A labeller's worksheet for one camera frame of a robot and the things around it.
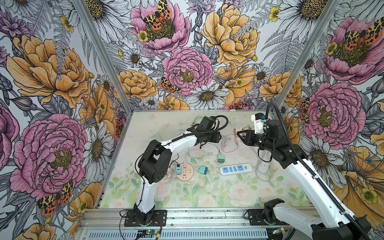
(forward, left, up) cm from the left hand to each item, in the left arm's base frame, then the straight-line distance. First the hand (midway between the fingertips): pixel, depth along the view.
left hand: (217, 140), depth 92 cm
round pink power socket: (-17, +18, -8) cm, 26 cm away
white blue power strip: (-15, -9, -8) cm, 19 cm away
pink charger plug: (-7, -7, +18) cm, 20 cm away
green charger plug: (-8, -3, -9) cm, 12 cm away
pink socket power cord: (-20, +28, -10) cm, 36 cm away
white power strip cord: (-14, -23, -9) cm, 29 cm away
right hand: (-10, -8, +17) cm, 21 cm away
